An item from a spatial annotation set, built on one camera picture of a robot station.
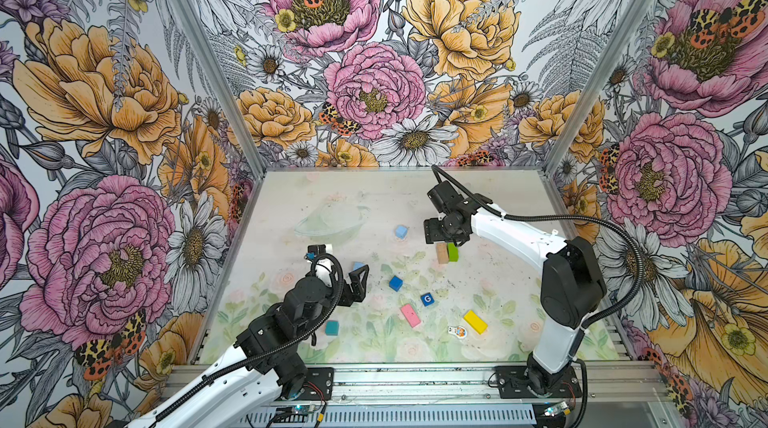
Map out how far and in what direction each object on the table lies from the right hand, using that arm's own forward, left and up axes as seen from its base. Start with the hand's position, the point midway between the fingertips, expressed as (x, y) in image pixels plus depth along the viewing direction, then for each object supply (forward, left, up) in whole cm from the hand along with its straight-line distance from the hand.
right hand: (442, 243), depth 89 cm
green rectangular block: (+1, -5, -8) cm, 9 cm away
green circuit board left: (-38, +37, -10) cm, 54 cm away
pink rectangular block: (-18, +10, -9) cm, 22 cm away
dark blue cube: (-8, +14, -8) cm, 18 cm away
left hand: (-14, +25, +8) cm, 29 cm away
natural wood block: (+1, -1, -8) cm, 8 cm away
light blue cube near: (-1, +26, -10) cm, 28 cm away
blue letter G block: (-13, +5, -8) cm, 17 cm away
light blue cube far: (+10, +12, -8) cm, 17 cm away
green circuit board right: (-40, -23, -11) cm, 47 cm away
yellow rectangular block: (-20, -8, -9) cm, 23 cm away
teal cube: (-20, +32, -9) cm, 39 cm away
